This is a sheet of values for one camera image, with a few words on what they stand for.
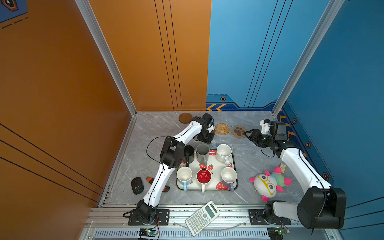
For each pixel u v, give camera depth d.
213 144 1.00
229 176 0.86
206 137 0.91
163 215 0.74
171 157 0.64
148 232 0.71
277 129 0.63
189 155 0.91
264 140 0.70
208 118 0.87
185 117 1.16
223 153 0.95
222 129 1.09
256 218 0.72
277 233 0.71
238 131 1.08
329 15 0.72
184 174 0.84
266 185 0.76
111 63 0.90
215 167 0.90
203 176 0.85
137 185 0.81
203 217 0.73
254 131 0.77
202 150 0.88
